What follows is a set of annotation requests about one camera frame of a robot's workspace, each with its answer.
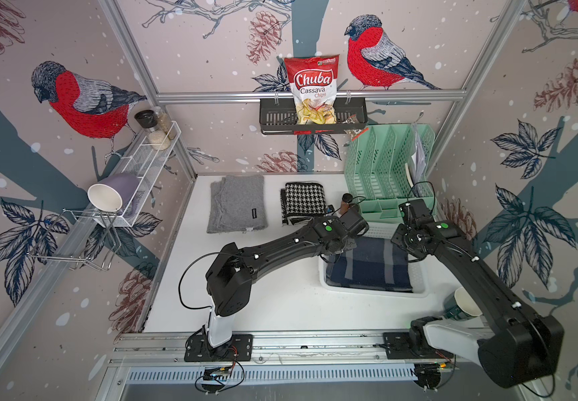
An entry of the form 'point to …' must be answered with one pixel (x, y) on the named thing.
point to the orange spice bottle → (347, 198)
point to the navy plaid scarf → (376, 262)
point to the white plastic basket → (419, 270)
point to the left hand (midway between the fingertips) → (354, 240)
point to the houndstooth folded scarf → (301, 201)
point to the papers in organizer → (418, 160)
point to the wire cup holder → (87, 237)
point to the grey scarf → (236, 204)
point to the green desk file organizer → (388, 164)
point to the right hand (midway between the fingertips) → (398, 237)
